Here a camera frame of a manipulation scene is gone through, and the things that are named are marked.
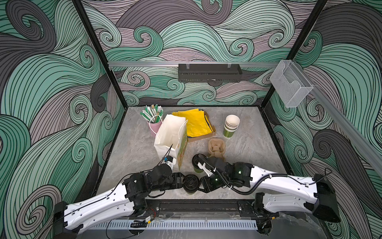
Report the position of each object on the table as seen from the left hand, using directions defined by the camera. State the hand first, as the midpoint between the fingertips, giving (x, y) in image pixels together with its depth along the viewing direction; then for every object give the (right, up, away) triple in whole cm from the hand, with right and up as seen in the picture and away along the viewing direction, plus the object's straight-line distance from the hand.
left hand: (186, 180), depth 70 cm
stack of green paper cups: (+27, +26, +19) cm, 42 cm away
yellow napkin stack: (+7, +27, +33) cm, 43 cm away
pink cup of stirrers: (-22, +32, +23) cm, 45 cm away
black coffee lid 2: (+2, -2, +1) cm, 3 cm away
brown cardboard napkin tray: (+3, +16, +25) cm, 30 cm away
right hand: (+6, -4, -1) cm, 7 cm away
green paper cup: (+2, -9, +6) cm, 11 cm away
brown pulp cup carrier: (+19, +11, +22) cm, 32 cm away
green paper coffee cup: (+7, 0, +14) cm, 15 cm away
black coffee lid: (+7, +5, +22) cm, 23 cm away
